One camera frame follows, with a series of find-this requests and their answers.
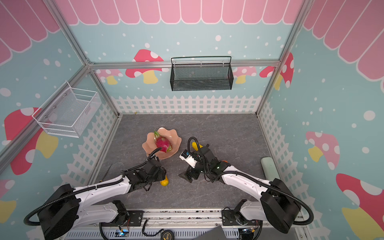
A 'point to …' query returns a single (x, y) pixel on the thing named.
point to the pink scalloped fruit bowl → (150, 145)
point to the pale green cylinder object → (269, 169)
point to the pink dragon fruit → (162, 142)
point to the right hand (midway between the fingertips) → (183, 167)
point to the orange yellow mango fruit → (164, 182)
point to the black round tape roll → (167, 235)
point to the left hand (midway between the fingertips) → (162, 174)
